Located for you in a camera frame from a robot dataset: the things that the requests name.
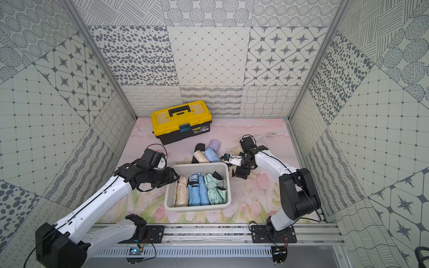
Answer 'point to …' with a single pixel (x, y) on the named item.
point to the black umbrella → (199, 147)
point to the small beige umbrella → (200, 157)
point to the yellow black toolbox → (178, 122)
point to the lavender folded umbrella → (214, 144)
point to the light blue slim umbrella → (193, 190)
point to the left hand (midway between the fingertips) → (176, 175)
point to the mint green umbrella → (217, 195)
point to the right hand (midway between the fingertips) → (242, 167)
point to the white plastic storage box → (222, 167)
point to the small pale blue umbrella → (211, 156)
